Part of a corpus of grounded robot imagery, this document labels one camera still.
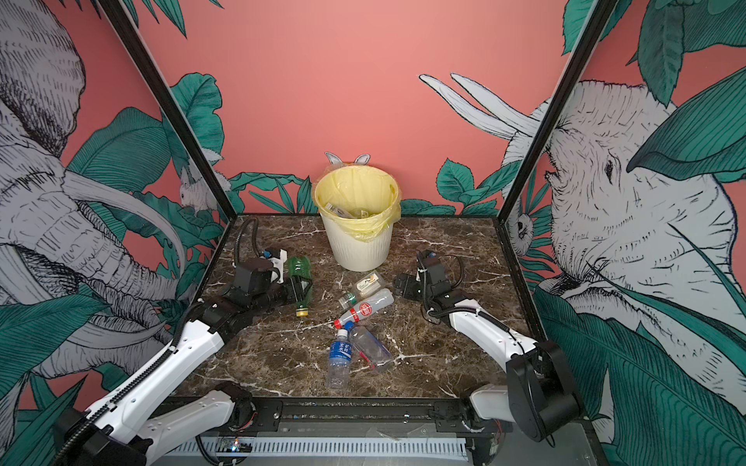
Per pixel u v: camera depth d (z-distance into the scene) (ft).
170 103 2.82
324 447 2.30
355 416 2.46
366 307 2.91
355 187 3.32
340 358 2.66
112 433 1.25
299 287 2.28
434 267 2.16
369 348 2.83
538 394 1.36
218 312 1.71
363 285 3.05
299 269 2.49
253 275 1.82
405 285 2.54
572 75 2.61
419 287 2.49
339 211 3.15
